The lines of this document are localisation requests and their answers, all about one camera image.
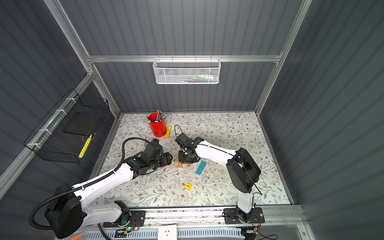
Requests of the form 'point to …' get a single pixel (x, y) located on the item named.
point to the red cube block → (162, 167)
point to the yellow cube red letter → (188, 186)
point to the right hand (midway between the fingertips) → (183, 162)
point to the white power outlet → (167, 232)
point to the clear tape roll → (145, 144)
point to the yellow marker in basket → (82, 153)
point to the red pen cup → (158, 128)
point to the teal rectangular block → (201, 167)
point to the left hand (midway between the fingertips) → (169, 157)
